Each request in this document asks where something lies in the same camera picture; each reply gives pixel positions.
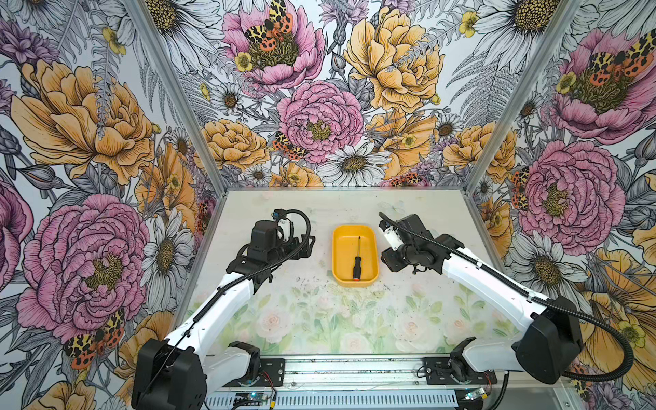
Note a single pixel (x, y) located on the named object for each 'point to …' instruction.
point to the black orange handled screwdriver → (357, 266)
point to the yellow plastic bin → (344, 249)
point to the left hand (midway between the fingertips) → (301, 246)
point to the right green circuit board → (474, 394)
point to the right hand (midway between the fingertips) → (391, 261)
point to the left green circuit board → (250, 398)
